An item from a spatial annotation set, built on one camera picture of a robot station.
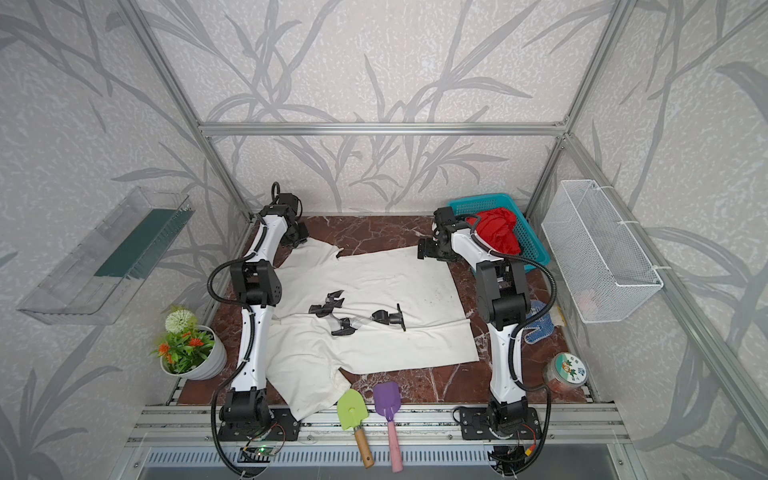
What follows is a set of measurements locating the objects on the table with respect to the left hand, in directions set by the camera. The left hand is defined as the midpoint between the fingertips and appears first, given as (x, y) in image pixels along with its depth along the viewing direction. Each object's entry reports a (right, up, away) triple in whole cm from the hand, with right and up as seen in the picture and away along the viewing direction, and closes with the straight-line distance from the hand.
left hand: (306, 231), depth 112 cm
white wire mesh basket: (+78, -11, -51) cm, 94 cm away
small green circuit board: (+3, -54, -41) cm, 68 cm away
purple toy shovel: (+33, -45, -35) cm, 65 cm away
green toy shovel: (+24, -47, -37) cm, 64 cm away
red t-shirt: (+69, 0, -11) cm, 70 cm away
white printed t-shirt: (+24, -26, -19) cm, 40 cm away
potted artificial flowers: (-14, -29, -41) cm, 53 cm away
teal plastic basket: (+82, -7, -11) cm, 83 cm away
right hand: (+47, -5, -8) cm, 48 cm away
